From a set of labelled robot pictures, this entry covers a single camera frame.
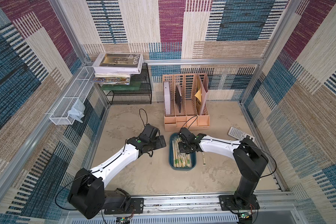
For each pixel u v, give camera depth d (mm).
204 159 892
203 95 863
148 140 634
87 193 402
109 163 471
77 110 663
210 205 747
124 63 833
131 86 972
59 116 673
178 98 1051
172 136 934
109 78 826
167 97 987
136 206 732
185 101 1051
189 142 699
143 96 1191
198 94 893
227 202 738
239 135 992
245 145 502
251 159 486
